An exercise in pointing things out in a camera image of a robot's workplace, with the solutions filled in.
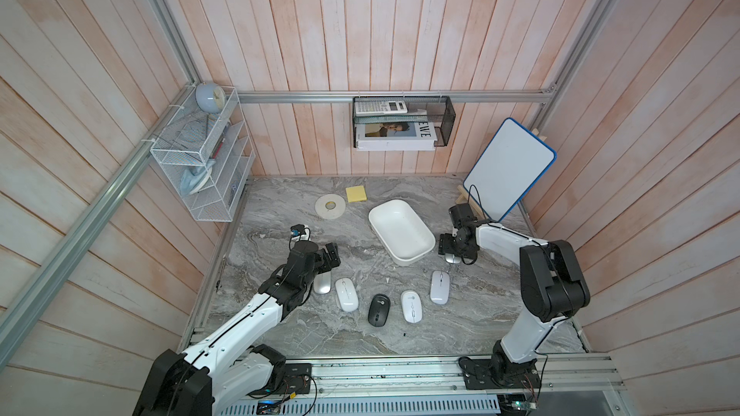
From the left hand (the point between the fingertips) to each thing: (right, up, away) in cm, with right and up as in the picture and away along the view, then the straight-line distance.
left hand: (324, 252), depth 85 cm
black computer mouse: (+16, -17, -1) cm, 24 cm away
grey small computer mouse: (+41, -4, +10) cm, 43 cm away
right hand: (+42, -1, +13) cm, 44 cm away
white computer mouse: (+36, -11, +3) cm, 38 cm away
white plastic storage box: (+27, +2, +16) cm, 32 cm away
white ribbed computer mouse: (+26, -16, -1) cm, 31 cm away
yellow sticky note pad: (+9, +18, +30) cm, 36 cm away
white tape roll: (-1, +13, +26) cm, 29 cm away
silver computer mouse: (-2, -11, +6) cm, 13 cm away
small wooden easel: (+51, +16, +22) cm, 58 cm away
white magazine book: (+22, +37, +8) cm, 44 cm away
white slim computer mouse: (+7, -13, +1) cm, 15 cm away
